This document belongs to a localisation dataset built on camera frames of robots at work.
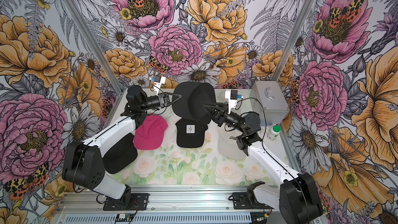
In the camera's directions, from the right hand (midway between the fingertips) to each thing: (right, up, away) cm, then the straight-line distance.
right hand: (202, 108), depth 65 cm
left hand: (-10, +4, +9) cm, 14 cm away
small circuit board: (-35, -50, +7) cm, 61 cm away
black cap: (-4, +6, +8) cm, 11 cm away
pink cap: (-31, -15, +27) cm, 44 cm away
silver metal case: (+42, +7, +33) cm, 54 cm away
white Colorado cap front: (+15, -23, +28) cm, 39 cm away
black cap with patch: (-7, -16, +29) cm, 34 cm away
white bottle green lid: (+41, -14, +26) cm, 51 cm away
